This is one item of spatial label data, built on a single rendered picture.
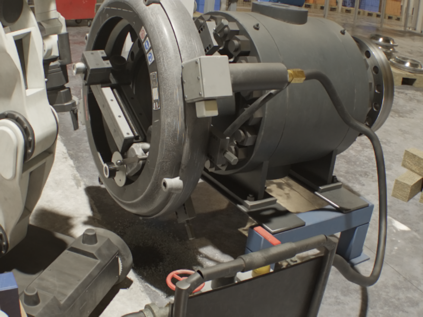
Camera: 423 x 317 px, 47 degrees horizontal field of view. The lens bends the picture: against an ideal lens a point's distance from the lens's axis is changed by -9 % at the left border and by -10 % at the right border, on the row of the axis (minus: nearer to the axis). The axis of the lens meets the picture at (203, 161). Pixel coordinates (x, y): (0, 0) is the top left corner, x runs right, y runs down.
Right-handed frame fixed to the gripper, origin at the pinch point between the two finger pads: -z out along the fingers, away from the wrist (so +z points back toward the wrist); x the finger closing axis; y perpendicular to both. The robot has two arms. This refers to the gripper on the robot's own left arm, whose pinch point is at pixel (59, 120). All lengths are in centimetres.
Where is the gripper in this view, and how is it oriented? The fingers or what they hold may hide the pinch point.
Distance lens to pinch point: 157.4
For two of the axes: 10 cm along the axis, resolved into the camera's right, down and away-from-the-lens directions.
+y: 2.9, -3.4, 8.9
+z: -1.0, -9.4, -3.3
